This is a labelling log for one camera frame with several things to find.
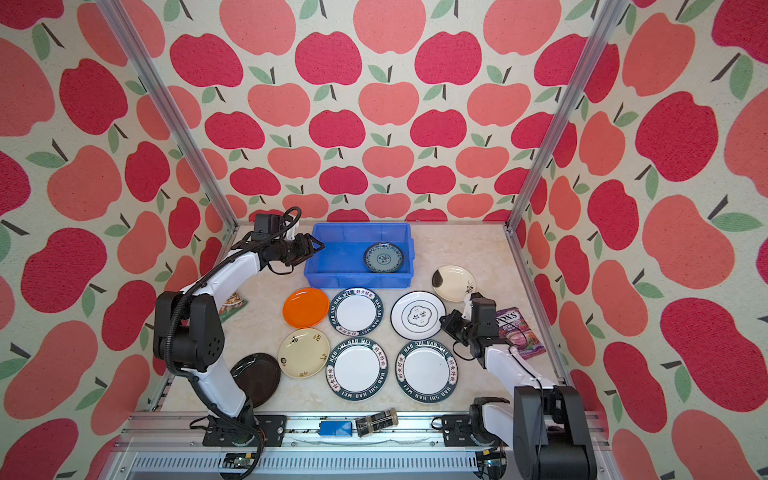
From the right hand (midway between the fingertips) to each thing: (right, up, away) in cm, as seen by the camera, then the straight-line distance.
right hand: (447, 317), depth 90 cm
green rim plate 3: (-7, -15, -4) cm, 17 cm away
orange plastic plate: (-45, +2, +6) cm, 45 cm away
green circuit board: (-55, -31, -18) cm, 66 cm away
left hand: (-38, +21, +2) cm, 44 cm away
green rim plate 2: (-27, -14, -5) cm, 31 cm away
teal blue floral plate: (-20, +18, +21) cm, 34 cm away
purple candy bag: (+20, -3, -1) cm, 20 cm away
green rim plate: (-28, 0, +6) cm, 29 cm away
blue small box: (-31, -23, -18) cm, 43 cm away
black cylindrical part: (-23, -23, -17) cm, 37 cm away
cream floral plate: (-44, -10, -1) cm, 45 cm away
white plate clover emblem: (-9, 0, +3) cm, 10 cm away
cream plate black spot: (+4, +9, +12) cm, 16 cm away
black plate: (-54, -14, -10) cm, 56 cm away
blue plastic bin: (-36, +15, +24) cm, 46 cm away
